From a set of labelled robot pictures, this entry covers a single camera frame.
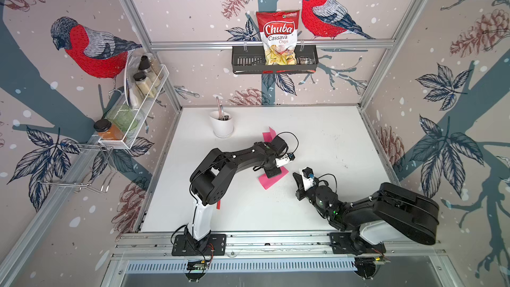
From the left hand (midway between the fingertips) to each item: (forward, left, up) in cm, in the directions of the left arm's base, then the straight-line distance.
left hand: (276, 165), depth 93 cm
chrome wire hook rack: (-18, +60, +34) cm, 71 cm away
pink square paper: (-8, +5, -1) cm, 9 cm away
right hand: (-7, -7, +6) cm, 11 cm away
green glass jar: (+3, +58, +33) cm, 67 cm away
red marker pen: (-18, +26, -2) cm, 31 cm away
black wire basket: (+40, +14, +32) cm, 53 cm away
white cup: (+19, +28, +5) cm, 34 cm away
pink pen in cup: (+27, +29, +10) cm, 41 cm away
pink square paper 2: (+18, +3, -1) cm, 18 cm away
